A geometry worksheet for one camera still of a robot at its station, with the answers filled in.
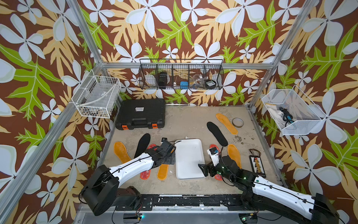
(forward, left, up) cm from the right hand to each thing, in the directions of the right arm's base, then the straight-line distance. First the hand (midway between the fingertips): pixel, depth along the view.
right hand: (203, 161), depth 80 cm
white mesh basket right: (+21, -52, +19) cm, 59 cm away
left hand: (+6, +21, -5) cm, 22 cm away
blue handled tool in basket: (+18, -47, +18) cm, 54 cm away
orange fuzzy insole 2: (-3, +24, -8) cm, 26 cm away
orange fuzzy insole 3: (+8, -24, -9) cm, 27 cm away
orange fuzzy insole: (+11, +54, -9) cm, 56 cm away
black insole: (+15, +39, -8) cm, 43 cm away
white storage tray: (+9, +7, -10) cm, 15 cm away
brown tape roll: (+36, -33, -9) cm, 50 cm away
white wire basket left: (+31, +63, +23) cm, 74 cm away
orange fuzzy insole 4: (+34, -25, -9) cm, 43 cm away
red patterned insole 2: (-7, -9, -8) cm, 14 cm away
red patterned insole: (-5, +35, -9) cm, 36 cm away
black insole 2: (+28, -14, -10) cm, 33 cm away
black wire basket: (+53, +11, +23) cm, 59 cm away
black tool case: (+40, +44, -3) cm, 59 cm away
